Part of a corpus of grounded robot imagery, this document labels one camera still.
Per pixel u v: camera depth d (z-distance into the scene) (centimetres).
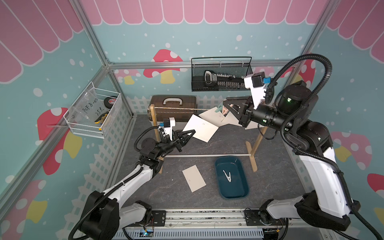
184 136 66
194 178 88
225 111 50
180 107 63
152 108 61
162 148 62
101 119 67
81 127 64
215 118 67
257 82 37
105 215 40
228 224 74
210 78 89
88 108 67
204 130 65
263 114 41
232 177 88
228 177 87
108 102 80
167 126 58
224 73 92
